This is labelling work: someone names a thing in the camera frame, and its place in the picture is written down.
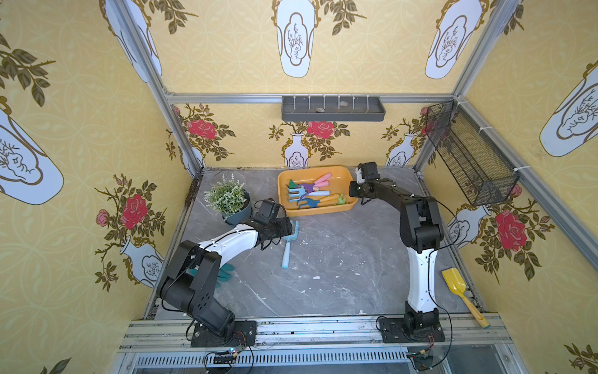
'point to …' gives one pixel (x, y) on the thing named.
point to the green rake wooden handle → (292, 185)
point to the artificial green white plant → (226, 197)
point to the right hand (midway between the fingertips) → (350, 189)
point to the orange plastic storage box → (339, 184)
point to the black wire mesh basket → (484, 172)
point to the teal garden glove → (224, 274)
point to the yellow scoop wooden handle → (457, 285)
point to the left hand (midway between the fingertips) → (288, 227)
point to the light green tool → (342, 200)
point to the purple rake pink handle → (310, 187)
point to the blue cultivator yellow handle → (312, 203)
